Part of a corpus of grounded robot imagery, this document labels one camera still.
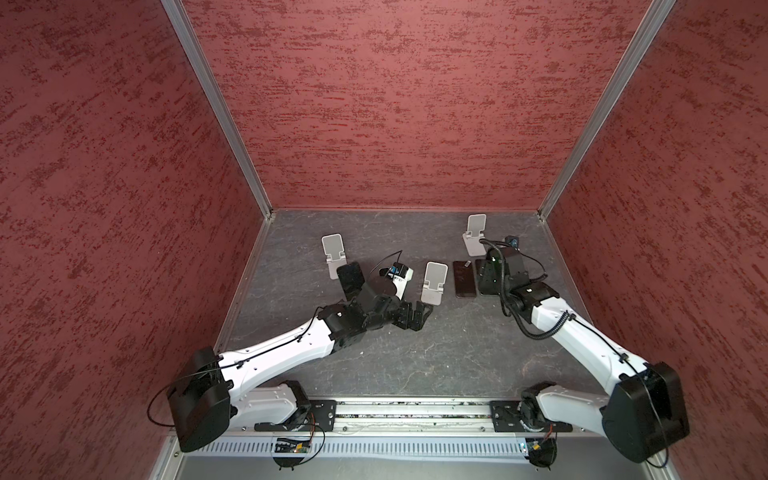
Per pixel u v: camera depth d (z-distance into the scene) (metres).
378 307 0.58
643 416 0.39
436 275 0.92
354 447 0.71
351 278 0.85
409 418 0.76
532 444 0.73
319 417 0.74
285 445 0.73
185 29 0.73
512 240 0.73
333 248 0.98
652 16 0.71
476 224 1.07
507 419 0.74
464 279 1.00
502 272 0.63
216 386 0.41
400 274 0.67
